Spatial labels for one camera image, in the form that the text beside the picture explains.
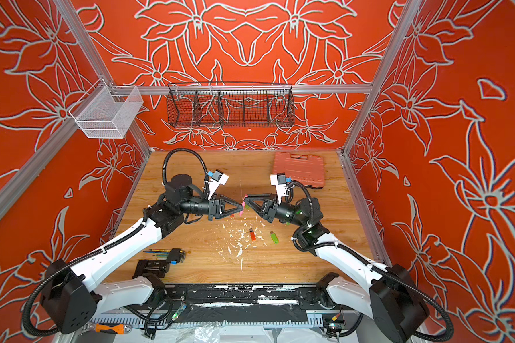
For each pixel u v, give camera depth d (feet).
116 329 2.20
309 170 3.53
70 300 1.25
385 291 1.31
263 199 2.00
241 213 2.08
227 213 2.06
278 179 2.00
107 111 3.03
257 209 2.04
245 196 2.09
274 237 2.87
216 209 1.95
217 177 2.01
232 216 2.08
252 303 2.39
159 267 2.56
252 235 2.88
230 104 3.26
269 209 1.97
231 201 2.08
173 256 2.68
